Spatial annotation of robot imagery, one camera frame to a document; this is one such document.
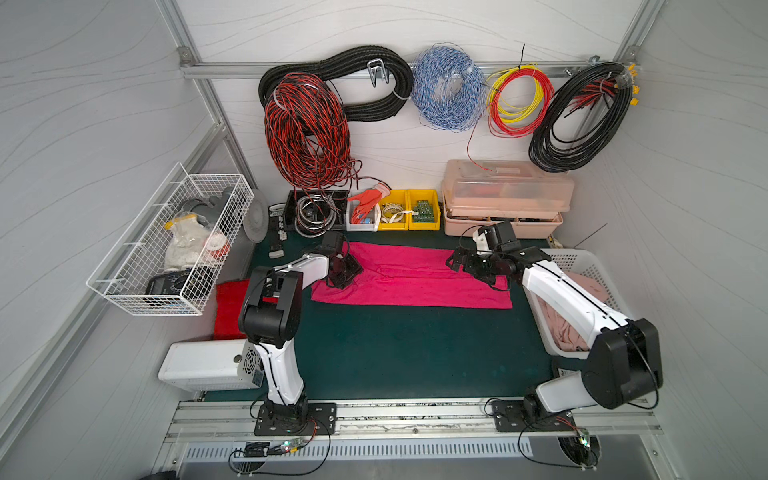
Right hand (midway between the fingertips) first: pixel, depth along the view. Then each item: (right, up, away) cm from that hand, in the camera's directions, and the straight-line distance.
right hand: (459, 263), depth 86 cm
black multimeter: (-65, -2, -26) cm, 70 cm away
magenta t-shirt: (-12, -6, +13) cm, 19 cm away
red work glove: (-29, +21, +29) cm, 46 cm away
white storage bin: (-28, +13, +28) cm, 42 cm away
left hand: (-30, -4, +13) cm, 33 cm away
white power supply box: (-62, -23, -16) cm, 68 cm away
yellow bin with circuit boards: (-4, +24, +33) cm, 41 cm away
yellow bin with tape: (-16, +24, +34) cm, 44 cm away
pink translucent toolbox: (+11, +23, +16) cm, 30 cm away
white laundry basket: (+44, -1, +12) cm, 45 cm away
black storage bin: (-40, +23, +28) cm, 54 cm away
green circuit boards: (-6, +18, +33) cm, 38 cm away
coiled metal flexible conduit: (-49, +16, +25) cm, 57 cm away
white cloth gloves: (-69, +8, -15) cm, 71 cm away
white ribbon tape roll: (-19, +17, +32) cm, 41 cm away
